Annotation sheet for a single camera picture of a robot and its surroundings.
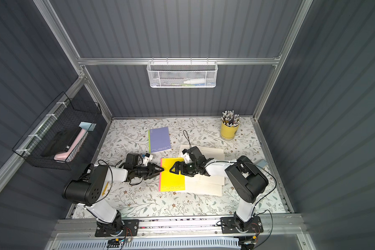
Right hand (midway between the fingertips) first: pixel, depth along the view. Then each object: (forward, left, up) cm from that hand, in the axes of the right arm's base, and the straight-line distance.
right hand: (175, 174), depth 86 cm
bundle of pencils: (+30, -32, +14) cm, 46 cm away
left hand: (+2, +7, -2) cm, 7 cm away
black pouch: (+1, +47, +28) cm, 55 cm away
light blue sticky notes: (+17, +47, +21) cm, 55 cm away
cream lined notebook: (-4, -17, -5) cm, 18 cm away
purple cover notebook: (+28, +14, -5) cm, 32 cm away
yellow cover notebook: (-3, +3, -3) cm, 5 cm away
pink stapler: (-5, +44, +27) cm, 52 cm away
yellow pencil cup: (+28, -33, +3) cm, 43 cm away
